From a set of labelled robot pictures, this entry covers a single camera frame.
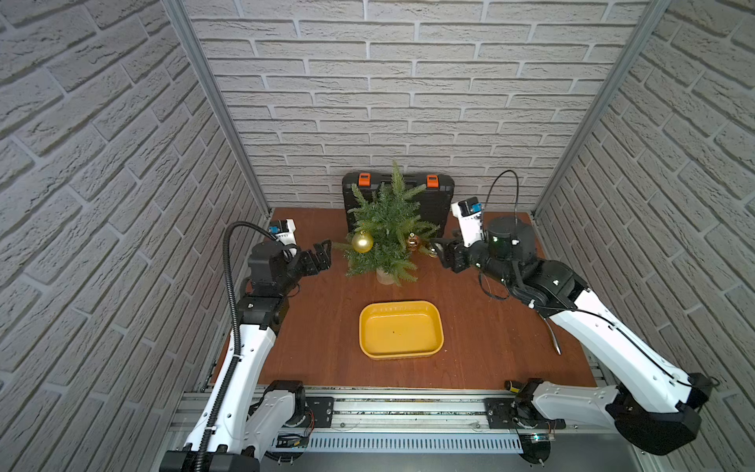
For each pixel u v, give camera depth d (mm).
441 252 541
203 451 364
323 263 656
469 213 525
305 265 643
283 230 612
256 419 531
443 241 551
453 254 544
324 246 704
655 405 384
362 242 725
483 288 550
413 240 728
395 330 874
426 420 735
